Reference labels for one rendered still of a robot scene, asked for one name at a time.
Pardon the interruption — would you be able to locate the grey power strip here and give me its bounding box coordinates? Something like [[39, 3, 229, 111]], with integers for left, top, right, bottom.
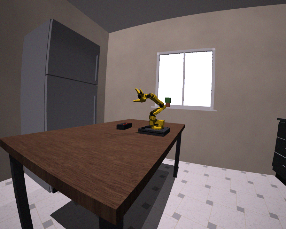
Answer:
[[116, 122, 132, 130]]

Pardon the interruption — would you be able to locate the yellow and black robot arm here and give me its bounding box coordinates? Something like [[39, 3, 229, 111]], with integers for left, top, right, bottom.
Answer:
[[144, 93, 166, 130]]

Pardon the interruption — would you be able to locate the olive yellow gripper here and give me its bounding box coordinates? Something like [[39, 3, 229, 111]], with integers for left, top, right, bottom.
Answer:
[[133, 88, 146, 103]]

